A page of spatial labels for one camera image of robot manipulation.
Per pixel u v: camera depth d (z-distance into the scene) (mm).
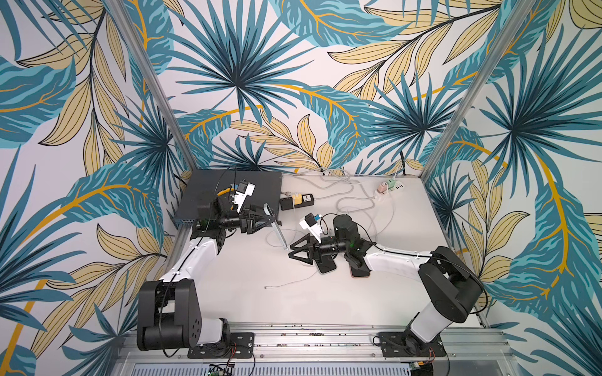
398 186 1132
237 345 722
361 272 875
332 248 707
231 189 678
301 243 762
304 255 707
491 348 810
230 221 677
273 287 860
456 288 458
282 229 1001
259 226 676
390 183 1092
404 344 664
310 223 703
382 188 1067
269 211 688
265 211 685
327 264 900
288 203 1067
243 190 676
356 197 1123
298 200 1034
